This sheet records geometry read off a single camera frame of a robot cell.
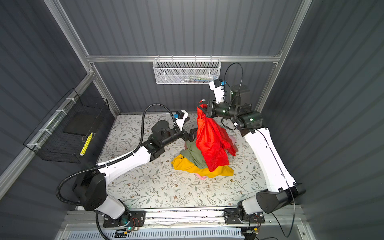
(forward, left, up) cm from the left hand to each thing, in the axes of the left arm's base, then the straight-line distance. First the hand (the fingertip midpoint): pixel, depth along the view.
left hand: (195, 122), depth 74 cm
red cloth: (-8, -8, -4) cm, 12 cm away
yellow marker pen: (-8, +52, -3) cm, 53 cm away
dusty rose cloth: (+6, -26, -26) cm, 37 cm away
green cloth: (-5, +2, -21) cm, 22 cm away
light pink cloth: (-17, -3, -30) cm, 34 cm away
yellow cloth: (-10, +7, -25) cm, 28 cm away
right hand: (-3, -1, +13) cm, 14 cm away
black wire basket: (-2, +65, -3) cm, 65 cm away
